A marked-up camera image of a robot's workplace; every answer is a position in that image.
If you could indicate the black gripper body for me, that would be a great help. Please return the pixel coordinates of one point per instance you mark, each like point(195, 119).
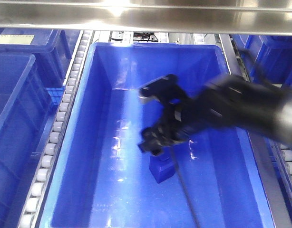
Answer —
point(193, 114)

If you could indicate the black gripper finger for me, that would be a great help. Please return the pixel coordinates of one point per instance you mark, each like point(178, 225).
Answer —
point(172, 137)
point(149, 140)

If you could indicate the blue block with knob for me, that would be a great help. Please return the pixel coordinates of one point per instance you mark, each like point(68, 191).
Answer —
point(161, 169)

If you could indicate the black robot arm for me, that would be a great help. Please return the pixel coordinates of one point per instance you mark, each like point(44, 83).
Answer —
point(255, 107)

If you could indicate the large blue plastic bin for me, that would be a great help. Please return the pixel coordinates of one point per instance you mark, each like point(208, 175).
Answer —
point(89, 166)

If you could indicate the steel roller rack on castors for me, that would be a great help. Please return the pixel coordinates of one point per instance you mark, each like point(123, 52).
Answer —
point(146, 16)

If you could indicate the row of blue bins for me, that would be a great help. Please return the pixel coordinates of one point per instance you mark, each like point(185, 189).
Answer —
point(12, 107)

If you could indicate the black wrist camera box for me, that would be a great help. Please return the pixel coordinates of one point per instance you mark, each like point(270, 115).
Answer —
point(160, 88)

